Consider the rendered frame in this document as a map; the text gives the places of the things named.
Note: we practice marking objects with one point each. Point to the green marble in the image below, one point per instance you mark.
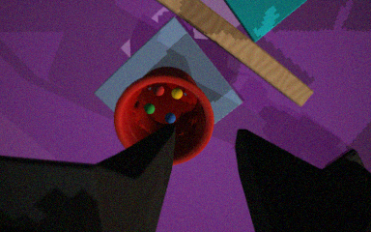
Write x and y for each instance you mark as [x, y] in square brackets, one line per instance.
[149, 108]

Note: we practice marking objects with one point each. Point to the blue marble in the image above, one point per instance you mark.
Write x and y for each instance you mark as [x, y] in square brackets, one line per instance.
[170, 118]

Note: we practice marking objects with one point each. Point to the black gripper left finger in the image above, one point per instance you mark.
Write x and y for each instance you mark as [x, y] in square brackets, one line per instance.
[123, 193]

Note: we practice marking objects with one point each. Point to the red cup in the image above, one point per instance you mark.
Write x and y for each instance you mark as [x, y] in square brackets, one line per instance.
[194, 114]

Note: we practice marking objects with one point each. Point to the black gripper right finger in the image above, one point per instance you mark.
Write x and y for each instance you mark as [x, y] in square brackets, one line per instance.
[288, 194]

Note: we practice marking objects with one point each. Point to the yellow marble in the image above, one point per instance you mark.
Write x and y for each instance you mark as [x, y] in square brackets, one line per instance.
[177, 93]

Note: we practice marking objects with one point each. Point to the red marble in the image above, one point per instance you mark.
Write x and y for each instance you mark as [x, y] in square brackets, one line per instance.
[158, 90]

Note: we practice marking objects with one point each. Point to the tan flat bar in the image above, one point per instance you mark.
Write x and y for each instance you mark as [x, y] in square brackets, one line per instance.
[223, 33]

